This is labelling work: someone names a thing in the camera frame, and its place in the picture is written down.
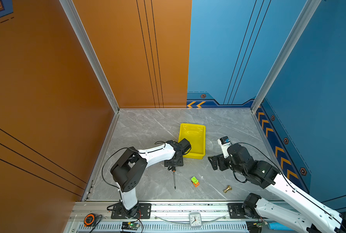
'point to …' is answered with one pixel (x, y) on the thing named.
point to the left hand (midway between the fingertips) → (177, 162)
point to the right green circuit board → (258, 224)
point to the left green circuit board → (130, 225)
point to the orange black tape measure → (89, 219)
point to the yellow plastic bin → (196, 135)
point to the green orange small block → (195, 181)
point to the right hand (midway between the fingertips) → (216, 155)
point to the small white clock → (195, 220)
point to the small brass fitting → (229, 188)
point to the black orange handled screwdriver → (174, 180)
